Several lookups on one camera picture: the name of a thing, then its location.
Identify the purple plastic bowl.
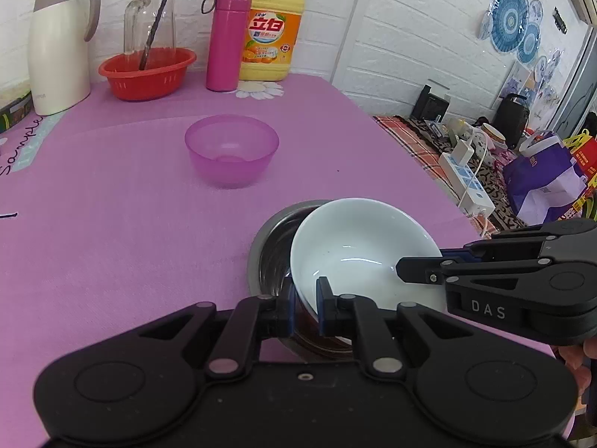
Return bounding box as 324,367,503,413
184,114,280,188

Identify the instant noodle bowl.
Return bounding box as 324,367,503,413
0,81,32,134

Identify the black stirring stick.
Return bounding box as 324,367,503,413
139,0,168,71

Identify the glass pitcher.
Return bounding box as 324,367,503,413
124,0,177,70

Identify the stainless steel bowl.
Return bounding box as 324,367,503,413
247,199,352,362

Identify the yellow red bag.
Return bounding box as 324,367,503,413
560,130,597,221

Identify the person's right hand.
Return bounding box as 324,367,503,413
553,337,597,408

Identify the red plastic basket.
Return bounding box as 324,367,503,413
98,47,196,102

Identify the purple shopping bag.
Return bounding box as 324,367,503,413
502,131,587,225

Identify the white power strip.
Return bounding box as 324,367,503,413
438,153,495,218

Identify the white charger plug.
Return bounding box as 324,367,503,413
451,140,475,167

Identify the black speaker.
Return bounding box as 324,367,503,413
493,93,529,150

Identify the red and white bowl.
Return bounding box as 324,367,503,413
290,198,446,320

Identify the purple floral tablecloth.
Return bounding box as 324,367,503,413
1,73,478,447

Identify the white thermos jug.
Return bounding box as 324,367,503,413
27,0,101,116

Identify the blue wall decoration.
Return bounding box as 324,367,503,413
476,0,563,83

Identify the black phone stand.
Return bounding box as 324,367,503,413
410,85,449,121

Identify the yellow dish soap bottle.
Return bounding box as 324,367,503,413
240,0,306,82

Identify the pink thermos bottle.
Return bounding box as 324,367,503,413
201,0,252,92

